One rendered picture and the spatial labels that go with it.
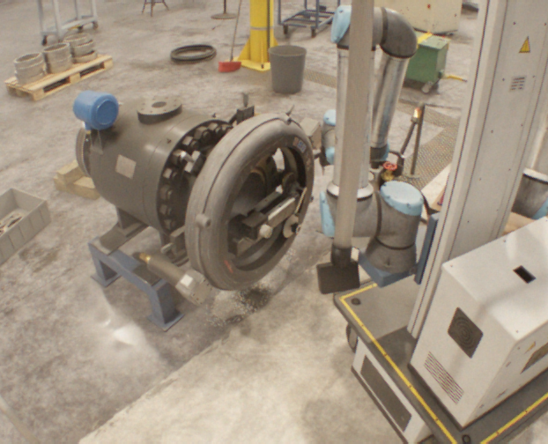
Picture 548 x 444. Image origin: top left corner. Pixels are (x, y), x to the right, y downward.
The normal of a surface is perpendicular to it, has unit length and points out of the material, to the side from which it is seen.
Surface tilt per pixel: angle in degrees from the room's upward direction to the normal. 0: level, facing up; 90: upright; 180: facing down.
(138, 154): 48
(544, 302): 0
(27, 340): 0
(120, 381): 0
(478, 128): 90
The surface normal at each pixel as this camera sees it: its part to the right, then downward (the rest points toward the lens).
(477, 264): 0.00, -0.79
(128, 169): -0.52, 0.07
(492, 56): 0.43, 0.55
